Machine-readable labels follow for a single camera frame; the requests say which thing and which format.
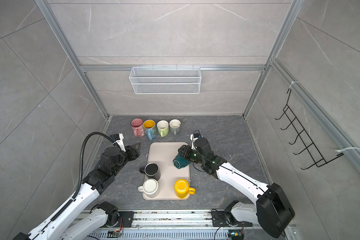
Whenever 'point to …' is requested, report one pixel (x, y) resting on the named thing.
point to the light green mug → (162, 126)
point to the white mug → (150, 188)
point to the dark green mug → (179, 161)
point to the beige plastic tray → (164, 153)
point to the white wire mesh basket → (165, 80)
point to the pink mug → (137, 124)
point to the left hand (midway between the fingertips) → (135, 141)
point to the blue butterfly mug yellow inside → (149, 126)
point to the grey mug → (174, 124)
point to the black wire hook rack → (312, 150)
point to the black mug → (151, 170)
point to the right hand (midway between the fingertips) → (177, 149)
